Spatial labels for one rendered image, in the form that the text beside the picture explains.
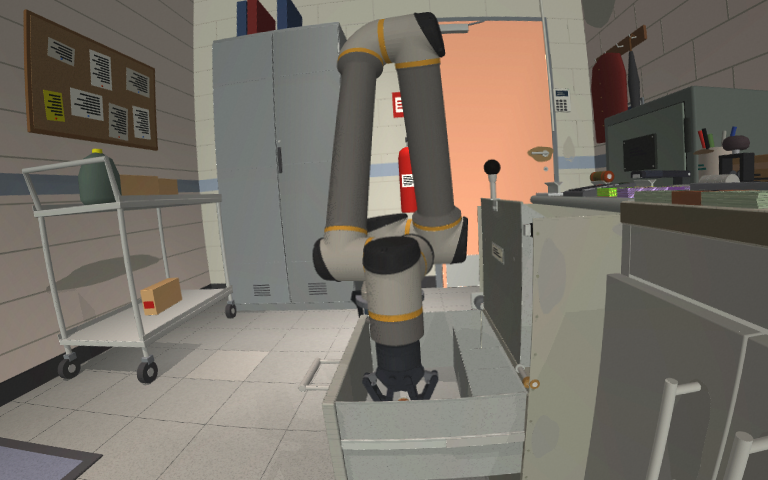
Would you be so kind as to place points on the black tape dispenser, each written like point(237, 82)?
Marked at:
point(737, 156)

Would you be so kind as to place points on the beige pen cup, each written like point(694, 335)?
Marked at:
point(708, 161)

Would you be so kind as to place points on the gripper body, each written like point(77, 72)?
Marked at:
point(398, 360)

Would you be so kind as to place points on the grey wall keypad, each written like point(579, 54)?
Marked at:
point(561, 101)

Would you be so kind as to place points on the black ball lever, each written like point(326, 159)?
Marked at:
point(492, 174)

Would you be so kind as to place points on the blue binder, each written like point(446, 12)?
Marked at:
point(289, 13)
point(242, 18)

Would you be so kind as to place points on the red binder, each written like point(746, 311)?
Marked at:
point(261, 15)

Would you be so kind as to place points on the green jug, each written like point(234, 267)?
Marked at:
point(98, 180)

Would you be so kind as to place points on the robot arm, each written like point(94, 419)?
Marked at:
point(390, 150)

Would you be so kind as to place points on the green banknote stack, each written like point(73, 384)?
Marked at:
point(720, 199)

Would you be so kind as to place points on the brown notice board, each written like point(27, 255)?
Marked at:
point(90, 84)

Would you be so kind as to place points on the orange coin roll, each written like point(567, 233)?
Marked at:
point(602, 176)

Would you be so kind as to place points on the small cardboard box red label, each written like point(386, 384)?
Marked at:
point(161, 296)

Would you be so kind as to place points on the red hanging coat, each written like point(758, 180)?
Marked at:
point(608, 96)

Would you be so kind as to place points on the white wheeled cart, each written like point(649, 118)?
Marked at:
point(129, 327)

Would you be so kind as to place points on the grey drawer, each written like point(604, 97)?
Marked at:
point(660, 336)

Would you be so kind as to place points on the red wall sign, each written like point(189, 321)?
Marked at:
point(396, 105)

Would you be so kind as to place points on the green block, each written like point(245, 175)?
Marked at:
point(607, 192)

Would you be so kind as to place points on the grey-green safe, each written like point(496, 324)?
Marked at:
point(666, 120)

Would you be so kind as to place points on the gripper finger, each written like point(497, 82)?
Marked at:
point(375, 387)
point(425, 387)

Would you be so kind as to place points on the grey coin bin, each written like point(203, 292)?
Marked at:
point(420, 420)

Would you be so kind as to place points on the grey metal cupboard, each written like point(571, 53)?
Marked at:
point(264, 168)

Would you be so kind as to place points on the purple banknote stack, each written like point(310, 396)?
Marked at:
point(654, 191)

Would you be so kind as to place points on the red fire extinguisher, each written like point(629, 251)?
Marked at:
point(407, 180)

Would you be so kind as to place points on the brown coat rack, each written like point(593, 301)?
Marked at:
point(627, 41)

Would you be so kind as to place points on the orange door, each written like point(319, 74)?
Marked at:
point(498, 120)

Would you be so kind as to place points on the flat brown cardboard box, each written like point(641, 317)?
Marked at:
point(147, 185)

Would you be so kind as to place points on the dark umbrella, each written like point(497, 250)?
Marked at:
point(633, 78)

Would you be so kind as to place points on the grey floor mat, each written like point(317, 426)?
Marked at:
point(36, 459)

